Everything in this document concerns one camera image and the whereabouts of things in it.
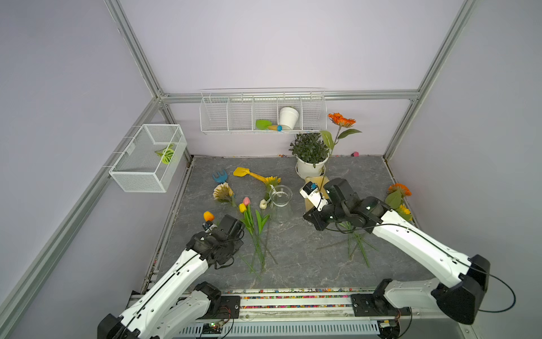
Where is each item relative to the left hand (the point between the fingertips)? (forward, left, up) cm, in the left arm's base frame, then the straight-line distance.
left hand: (237, 247), depth 78 cm
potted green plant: (+40, -34, +7) cm, 53 cm away
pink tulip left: (+14, -4, -9) cm, 17 cm away
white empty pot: (+48, -23, +22) cm, 58 cm away
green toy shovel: (+54, -12, +14) cm, 57 cm away
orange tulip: (+11, +11, +5) cm, 16 cm away
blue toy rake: (+42, +12, -11) cm, 45 cm away
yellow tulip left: (+20, -1, -8) cm, 21 cm away
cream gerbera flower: (+29, +9, -6) cm, 31 cm away
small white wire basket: (+31, +33, +17) cm, 48 cm away
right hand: (+6, -26, +11) cm, 28 cm away
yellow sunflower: (+35, -13, -6) cm, 37 cm away
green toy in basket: (+31, +26, +20) cm, 45 cm away
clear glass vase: (+21, -18, +1) cm, 27 cm away
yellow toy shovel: (+45, +1, -9) cm, 46 cm away
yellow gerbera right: (+11, -72, -4) cm, 73 cm away
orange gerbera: (+19, -71, -3) cm, 74 cm away
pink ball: (+55, -66, -11) cm, 86 cm away
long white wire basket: (+58, 0, +20) cm, 62 cm away
